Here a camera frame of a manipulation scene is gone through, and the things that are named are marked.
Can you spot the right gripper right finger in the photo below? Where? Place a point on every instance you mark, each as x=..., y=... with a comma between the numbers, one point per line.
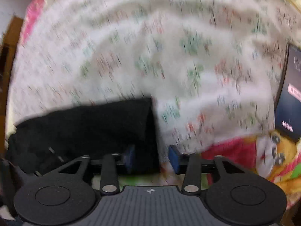
x=190, y=166

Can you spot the black smartphone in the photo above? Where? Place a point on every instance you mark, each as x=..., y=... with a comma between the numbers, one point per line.
x=287, y=105

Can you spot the wooden desk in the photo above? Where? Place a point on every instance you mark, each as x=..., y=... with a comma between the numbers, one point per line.
x=8, y=51

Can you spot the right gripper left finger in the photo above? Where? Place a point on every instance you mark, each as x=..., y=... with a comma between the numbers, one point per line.
x=114, y=165

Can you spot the black pants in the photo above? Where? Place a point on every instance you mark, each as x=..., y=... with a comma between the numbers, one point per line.
x=44, y=143

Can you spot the floral bed quilt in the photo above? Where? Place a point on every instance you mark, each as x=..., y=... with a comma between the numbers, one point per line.
x=212, y=67

